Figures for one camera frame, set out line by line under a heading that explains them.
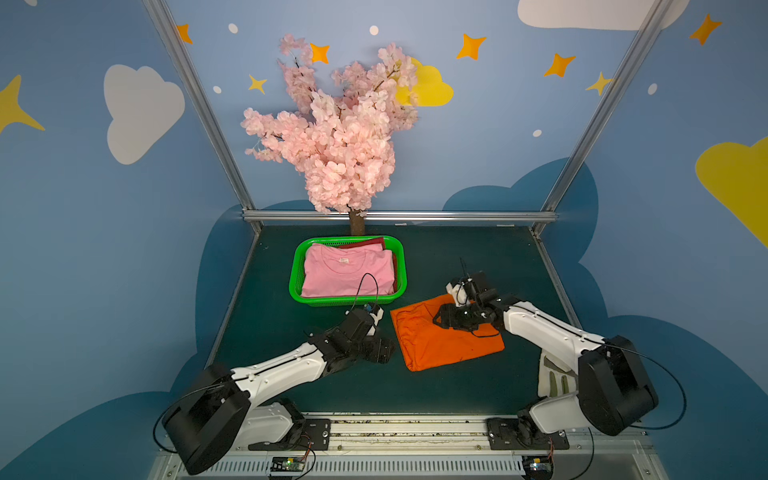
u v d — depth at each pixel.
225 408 0.41
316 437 0.74
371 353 0.75
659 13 0.69
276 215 1.18
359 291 0.96
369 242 1.07
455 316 0.78
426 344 0.89
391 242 1.05
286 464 0.72
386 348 0.79
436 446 0.75
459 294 0.79
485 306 0.66
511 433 0.74
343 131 0.62
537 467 0.73
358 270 1.02
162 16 0.69
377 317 0.78
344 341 0.65
